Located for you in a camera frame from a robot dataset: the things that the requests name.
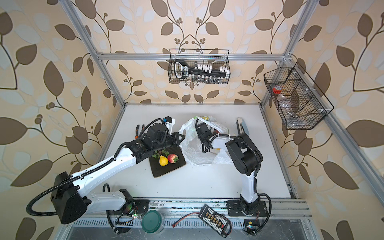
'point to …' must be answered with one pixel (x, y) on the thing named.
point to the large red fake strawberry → (173, 158)
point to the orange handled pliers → (136, 136)
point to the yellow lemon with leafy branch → (163, 161)
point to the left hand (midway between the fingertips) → (187, 136)
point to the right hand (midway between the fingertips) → (206, 134)
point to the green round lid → (151, 221)
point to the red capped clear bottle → (277, 90)
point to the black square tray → (158, 170)
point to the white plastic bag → (192, 149)
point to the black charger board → (216, 221)
